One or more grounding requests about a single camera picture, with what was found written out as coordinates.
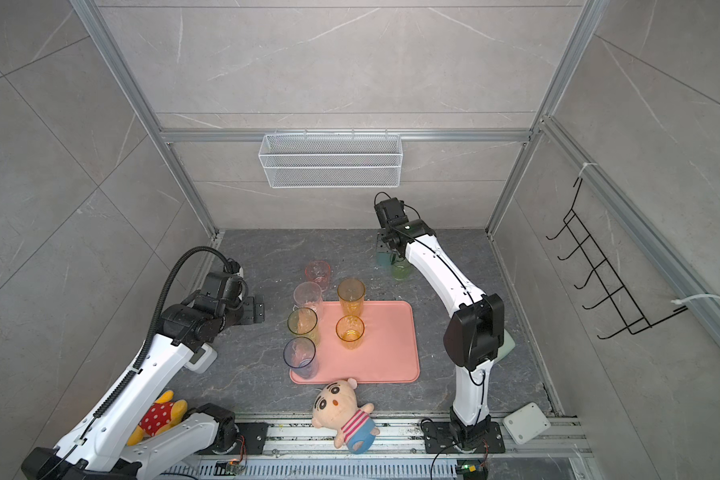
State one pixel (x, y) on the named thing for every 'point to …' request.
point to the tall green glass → (303, 322)
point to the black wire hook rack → (617, 294)
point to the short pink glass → (318, 271)
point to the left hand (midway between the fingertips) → (244, 297)
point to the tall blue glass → (300, 355)
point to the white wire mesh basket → (323, 159)
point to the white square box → (526, 423)
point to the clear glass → (308, 295)
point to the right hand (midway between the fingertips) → (391, 239)
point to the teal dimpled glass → (384, 260)
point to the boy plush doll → (336, 407)
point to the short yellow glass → (350, 329)
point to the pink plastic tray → (388, 353)
